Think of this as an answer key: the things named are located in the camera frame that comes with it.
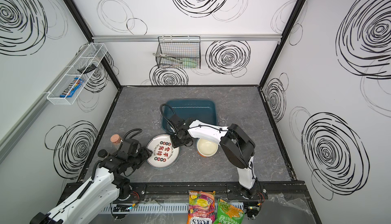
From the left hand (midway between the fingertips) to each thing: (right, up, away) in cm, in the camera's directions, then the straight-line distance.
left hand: (152, 154), depth 84 cm
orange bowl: (+27, +2, -6) cm, 27 cm away
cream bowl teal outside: (+30, +3, -1) cm, 30 cm away
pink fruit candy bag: (+27, -18, -16) cm, 36 cm away
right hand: (+11, +5, 0) cm, 12 cm away
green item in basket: (+21, +52, +3) cm, 56 cm away
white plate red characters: (+7, -1, 0) cm, 7 cm away
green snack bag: (+38, -19, -18) cm, 47 cm away
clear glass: (+42, +16, +16) cm, 48 cm away
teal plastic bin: (+29, +23, +24) cm, 44 cm away
